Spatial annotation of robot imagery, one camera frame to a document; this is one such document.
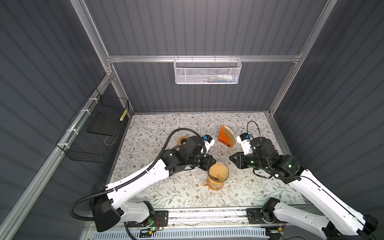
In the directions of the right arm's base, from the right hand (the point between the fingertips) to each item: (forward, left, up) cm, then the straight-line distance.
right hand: (231, 159), depth 69 cm
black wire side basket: (+9, +68, +6) cm, 68 cm away
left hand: (-1, +7, -1) cm, 7 cm away
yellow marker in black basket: (+26, +57, +4) cm, 63 cm away
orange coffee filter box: (+24, -1, -16) cm, 29 cm away
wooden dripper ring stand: (-7, +7, -11) cm, 15 cm away
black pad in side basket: (+16, +61, +8) cm, 64 cm away
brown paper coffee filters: (+26, -6, -15) cm, 31 cm away
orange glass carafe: (-6, +7, -22) cm, 24 cm away
